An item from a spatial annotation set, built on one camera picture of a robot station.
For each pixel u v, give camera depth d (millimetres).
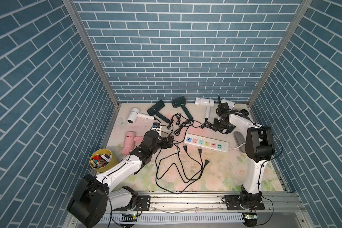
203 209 728
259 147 544
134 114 1079
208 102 1155
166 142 739
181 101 1190
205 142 940
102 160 791
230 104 1118
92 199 409
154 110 1083
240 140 1018
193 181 814
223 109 824
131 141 927
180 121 1083
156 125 735
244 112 1019
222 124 875
